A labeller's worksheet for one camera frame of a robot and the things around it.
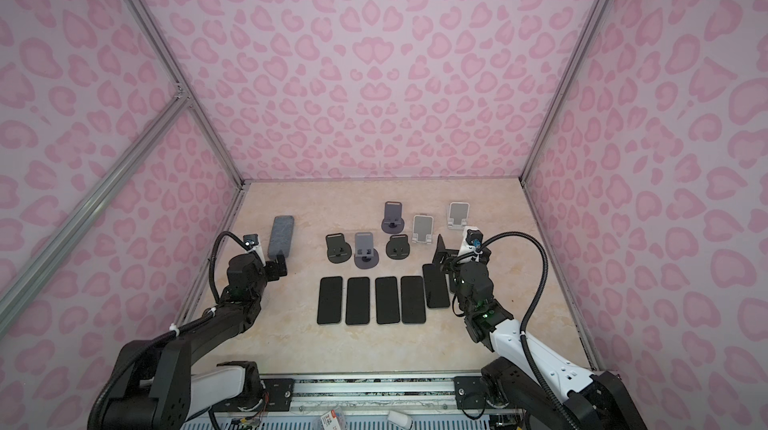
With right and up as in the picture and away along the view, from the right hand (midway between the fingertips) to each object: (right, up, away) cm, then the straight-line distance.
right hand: (456, 235), depth 80 cm
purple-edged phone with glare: (-27, -21, +9) cm, 35 cm away
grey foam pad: (-54, -3, +21) cm, 58 cm away
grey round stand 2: (-17, +2, +26) cm, 31 cm away
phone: (-36, -21, +9) cm, 43 cm away
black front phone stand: (-15, -6, +20) cm, 26 cm away
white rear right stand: (+6, +4, +25) cm, 26 cm away
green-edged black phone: (-4, -17, +11) cm, 20 cm away
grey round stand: (-25, -8, +13) cm, 29 cm away
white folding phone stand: (-7, 0, +19) cm, 20 cm away
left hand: (-55, -5, +9) cm, 56 cm away
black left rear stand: (-34, -7, +15) cm, 38 cm away
